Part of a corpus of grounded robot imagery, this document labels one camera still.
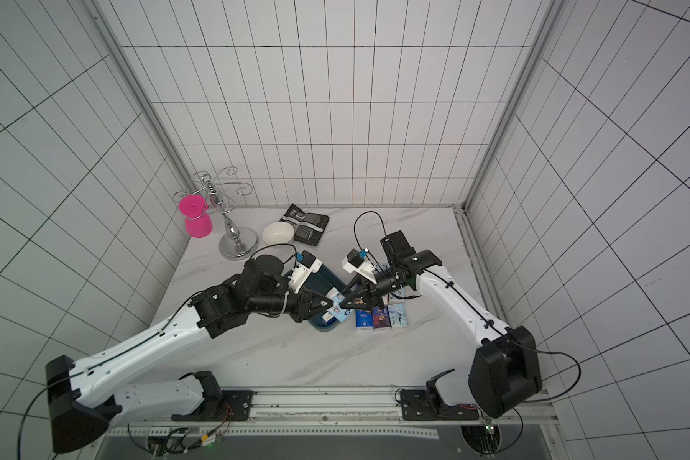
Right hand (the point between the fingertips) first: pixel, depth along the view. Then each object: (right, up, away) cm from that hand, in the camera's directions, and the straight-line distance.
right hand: (335, 302), depth 70 cm
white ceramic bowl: (-24, +17, +37) cm, 47 cm away
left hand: (-3, -1, -3) cm, 4 cm away
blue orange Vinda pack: (+8, -9, +16) cm, 20 cm away
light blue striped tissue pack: (+19, -9, +17) cm, 27 cm away
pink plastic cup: (-42, +24, +11) cm, 50 cm away
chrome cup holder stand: (-39, +13, +37) cm, 55 cm away
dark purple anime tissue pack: (+13, -9, +16) cm, 23 cm away
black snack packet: (-13, +19, +40) cm, 47 cm away
